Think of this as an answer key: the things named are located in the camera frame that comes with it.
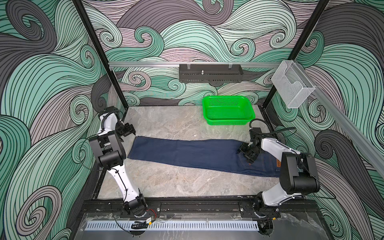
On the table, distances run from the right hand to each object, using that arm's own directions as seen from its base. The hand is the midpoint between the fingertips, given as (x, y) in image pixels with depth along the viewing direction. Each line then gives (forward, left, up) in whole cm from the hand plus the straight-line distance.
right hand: (240, 154), depth 91 cm
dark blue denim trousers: (+1, +18, 0) cm, 18 cm away
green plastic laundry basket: (+39, +1, -2) cm, 40 cm away
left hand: (+10, +70, +8) cm, 71 cm away
